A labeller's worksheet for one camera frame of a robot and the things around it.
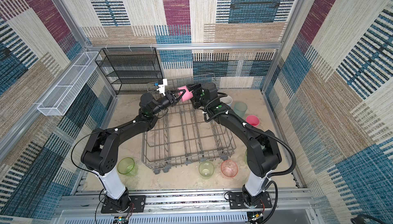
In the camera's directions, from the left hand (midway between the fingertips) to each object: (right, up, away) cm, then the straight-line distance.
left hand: (186, 90), depth 76 cm
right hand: (-1, 0, +5) cm, 5 cm away
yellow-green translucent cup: (+10, -42, +6) cm, 44 cm away
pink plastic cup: (+1, -2, +2) cm, 3 cm away
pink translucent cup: (+22, -42, +7) cm, 48 cm away
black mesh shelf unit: (-42, +17, +32) cm, 55 cm away
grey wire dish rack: (-4, -28, +18) cm, 33 cm away
